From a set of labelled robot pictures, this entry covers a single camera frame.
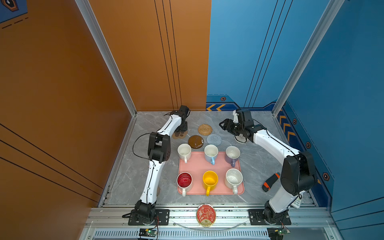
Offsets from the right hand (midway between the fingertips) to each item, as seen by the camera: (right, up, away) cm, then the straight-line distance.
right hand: (221, 125), depth 90 cm
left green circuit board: (-39, -51, -19) cm, 67 cm away
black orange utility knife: (+24, -33, -7) cm, 41 cm away
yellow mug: (-8, -32, -5) cm, 33 cm away
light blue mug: (-6, -18, +4) cm, 19 cm away
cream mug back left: (-23, -16, +2) cm, 28 cm away
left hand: (-27, -2, +19) cm, 33 cm away
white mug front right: (+6, -30, -5) cm, 31 cm away
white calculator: (+37, -40, -12) cm, 56 cm away
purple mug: (+8, -18, +5) cm, 21 cm away
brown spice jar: (-33, -31, -20) cm, 49 cm away
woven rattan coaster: (-9, -3, +19) cm, 22 cm away
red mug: (-22, -31, -9) cm, 39 cm away
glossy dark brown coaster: (-16, -11, +12) cm, 23 cm away
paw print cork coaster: (-27, -7, +16) cm, 32 cm away
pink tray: (-15, -25, +3) cm, 29 cm away
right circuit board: (+23, -52, -19) cm, 60 cm away
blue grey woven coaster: (-3, -9, +13) cm, 16 cm away
